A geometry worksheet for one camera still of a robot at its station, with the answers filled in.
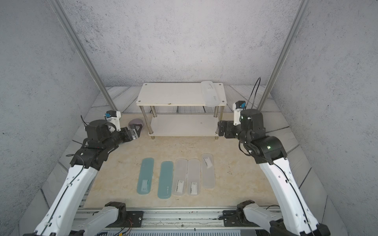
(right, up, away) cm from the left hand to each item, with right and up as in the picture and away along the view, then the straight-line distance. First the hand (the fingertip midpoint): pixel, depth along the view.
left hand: (137, 126), depth 71 cm
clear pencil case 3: (+37, +16, +11) cm, 41 cm away
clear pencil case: (+19, -30, +16) cm, 39 cm away
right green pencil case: (+11, -36, +11) cm, 39 cm away
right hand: (+42, +2, -6) cm, 42 cm away
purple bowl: (-15, +3, +40) cm, 43 cm away
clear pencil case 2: (+27, -30, +16) cm, 44 cm away
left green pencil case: (-1, -29, +17) cm, 34 cm away
